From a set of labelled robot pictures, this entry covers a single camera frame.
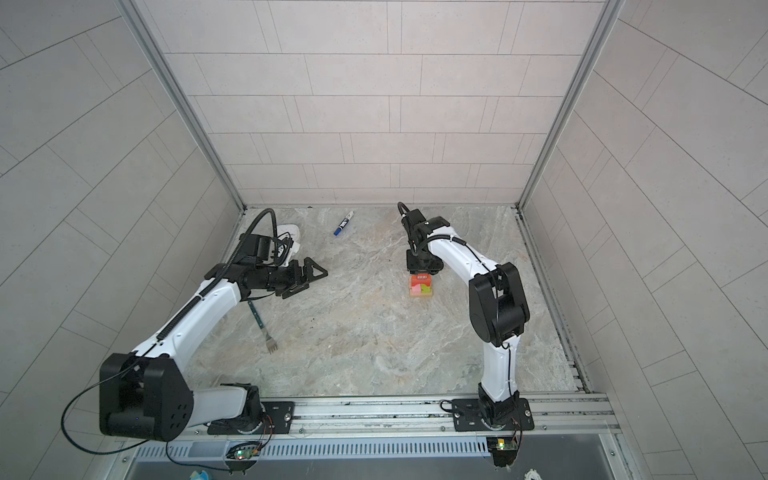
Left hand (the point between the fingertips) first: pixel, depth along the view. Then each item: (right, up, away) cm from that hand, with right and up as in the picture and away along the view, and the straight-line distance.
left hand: (323, 274), depth 79 cm
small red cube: (+27, -2, +7) cm, 28 cm away
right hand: (+26, -1, +12) cm, 29 cm away
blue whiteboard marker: (0, +14, +29) cm, 33 cm away
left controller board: (-13, -37, -16) cm, 42 cm away
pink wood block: (+26, -7, +12) cm, 29 cm away
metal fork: (-15, -19, +2) cm, 24 cm away
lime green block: (+28, -7, +12) cm, 31 cm away
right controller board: (+45, -38, -11) cm, 60 cm away
